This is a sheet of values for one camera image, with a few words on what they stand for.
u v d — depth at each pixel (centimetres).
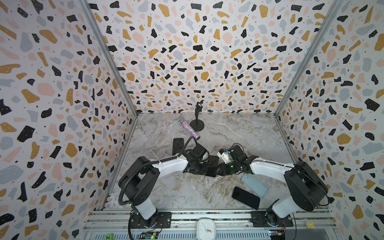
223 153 83
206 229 69
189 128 109
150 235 70
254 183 86
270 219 66
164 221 73
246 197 83
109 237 68
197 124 114
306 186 45
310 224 72
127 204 46
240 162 70
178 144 109
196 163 77
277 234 72
